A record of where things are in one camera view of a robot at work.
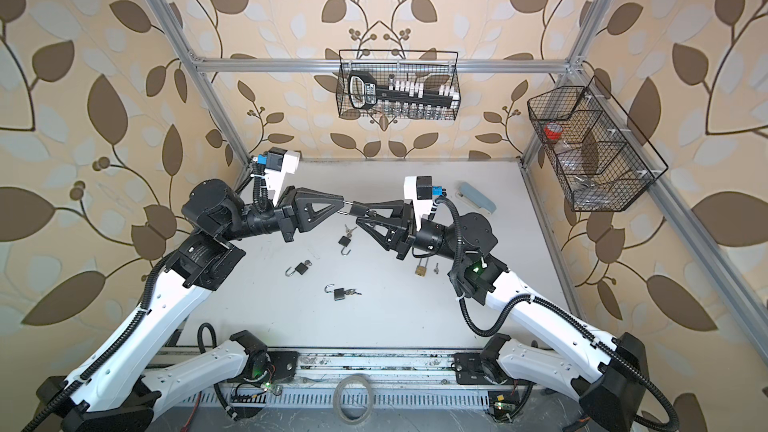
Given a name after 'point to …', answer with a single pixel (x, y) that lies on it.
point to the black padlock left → (300, 269)
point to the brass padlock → (421, 271)
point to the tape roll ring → (338, 392)
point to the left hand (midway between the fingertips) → (341, 207)
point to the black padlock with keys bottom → (339, 293)
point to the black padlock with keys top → (345, 240)
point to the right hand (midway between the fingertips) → (362, 217)
